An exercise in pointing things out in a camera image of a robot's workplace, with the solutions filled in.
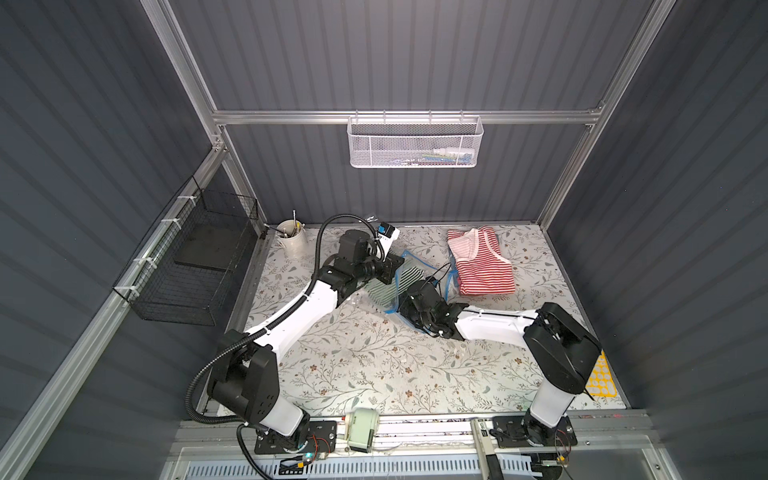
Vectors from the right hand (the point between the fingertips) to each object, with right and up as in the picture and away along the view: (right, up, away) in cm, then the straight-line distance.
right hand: (395, 303), depth 89 cm
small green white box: (-8, -27, -17) cm, 33 cm away
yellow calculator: (+56, -20, -8) cm, 60 cm away
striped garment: (+30, +10, +14) cm, 35 cm away
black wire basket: (-51, +12, -16) cm, 55 cm away
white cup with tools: (-36, +22, +13) cm, 44 cm away
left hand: (+3, +12, -10) cm, 16 cm away
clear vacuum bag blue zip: (+3, +13, -8) cm, 16 cm away
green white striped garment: (-3, +3, -2) cm, 4 cm away
